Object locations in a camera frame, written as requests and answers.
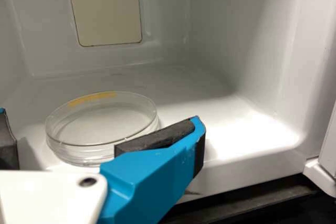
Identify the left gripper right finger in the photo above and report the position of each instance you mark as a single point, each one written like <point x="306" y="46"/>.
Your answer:
<point x="152" y="176"/>

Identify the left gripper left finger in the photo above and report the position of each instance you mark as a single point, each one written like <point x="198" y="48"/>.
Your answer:
<point x="8" y="150"/>

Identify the petri dish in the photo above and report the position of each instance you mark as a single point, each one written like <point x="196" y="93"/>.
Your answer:
<point x="99" y="127"/>

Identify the incubator door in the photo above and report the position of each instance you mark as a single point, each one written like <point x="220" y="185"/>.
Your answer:
<point x="328" y="161"/>

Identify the black platform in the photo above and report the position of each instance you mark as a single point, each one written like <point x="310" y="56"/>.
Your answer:
<point x="262" y="208"/>

